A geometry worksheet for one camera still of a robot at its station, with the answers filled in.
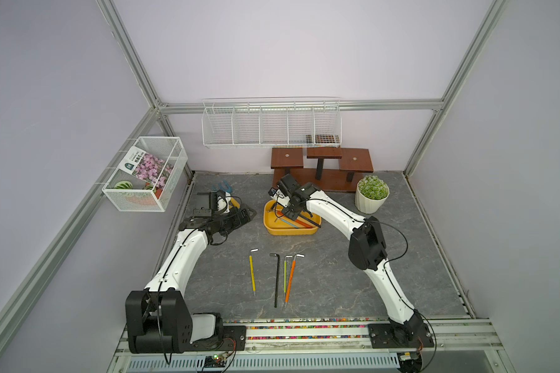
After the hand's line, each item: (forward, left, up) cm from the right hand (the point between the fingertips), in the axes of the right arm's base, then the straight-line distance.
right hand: (292, 205), depth 98 cm
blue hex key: (-4, 0, -9) cm, 10 cm away
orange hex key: (-28, +1, -8) cm, 29 cm away
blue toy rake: (+18, +37, -9) cm, 42 cm away
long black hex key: (-7, -7, -1) cm, 10 cm away
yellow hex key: (-26, +15, -7) cm, 31 cm away
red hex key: (-3, -2, -7) cm, 8 cm away
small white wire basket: (-13, +47, +22) cm, 53 cm away
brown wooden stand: (+19, -29, +6) cm, 35 cm away
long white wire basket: (+28, +8, +22) cm, 37 cm away
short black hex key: (-19, +8, -8) cm, 22 cm away
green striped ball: (-11, +52, +26) cm, 59 cm away
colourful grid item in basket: (+23, -13, +17) cm, 32 cm away
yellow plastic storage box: (-5, +7, -9) cm, 13 cm away
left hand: (-13, +16, +9) cm, 22 cm away
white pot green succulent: (+3, -33, +5) cm, 34 cm away
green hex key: (-27, +3, -8) cm, 29 cm away
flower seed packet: (-4, +48, +27) cm, 55 cm away
